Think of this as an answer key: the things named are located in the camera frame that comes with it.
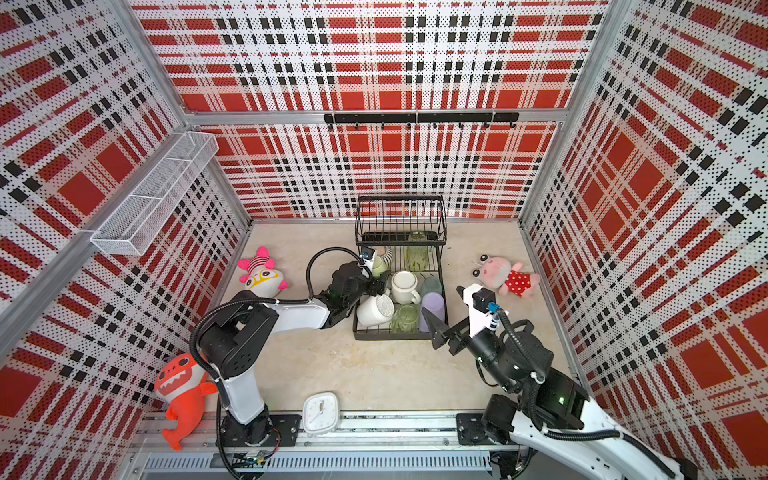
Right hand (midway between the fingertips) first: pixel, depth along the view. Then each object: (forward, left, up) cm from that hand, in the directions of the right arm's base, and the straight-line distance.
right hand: (445, 300), depth 61 cm
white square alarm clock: (-16, +30, -30) cm, 45 cm away
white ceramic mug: (+9, +17, -22) cm, 29 cm away
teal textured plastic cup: (+24, 0, -32) cm, 40 cm away
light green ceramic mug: (+21, +16, -17) cm, 31 cm away
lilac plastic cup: (+10, 0, -20) cm, 22 cm away
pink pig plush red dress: (+24, -22, -25) cm, 41 cm away
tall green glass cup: (+30, +4, -24) cm, 38 cm away
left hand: (+25, +16, -22) cm, 37 cm away
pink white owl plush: (+23, +55, -25) cm, 65 cm away
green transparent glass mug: (+8, +8, -26) cm, 28 cm away
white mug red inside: (+18, +9, -22) cm, 30 cm away
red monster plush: (-10, +65, -24) cm, 70 cm away
